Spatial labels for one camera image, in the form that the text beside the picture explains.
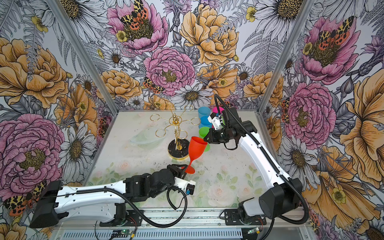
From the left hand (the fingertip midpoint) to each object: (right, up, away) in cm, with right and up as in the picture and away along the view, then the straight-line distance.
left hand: (182, 167), depth 73 cm
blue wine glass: (+12, +22, +22) cm, 33 cm away
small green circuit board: (-28, -30, -2) cm, 40 cm away
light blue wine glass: (+12, +29, +29) cm, 43 cm away
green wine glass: (+11, +16, +22) cm, 29 cm away
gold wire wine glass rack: (-4, +6, +21) cm, 23 cm away
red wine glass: (+7, +10, -2) cm, 12 cm away
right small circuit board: (+34, -29, -2) cm, 45 cm away
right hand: (+11, +11, +1) cm, 16 cm away
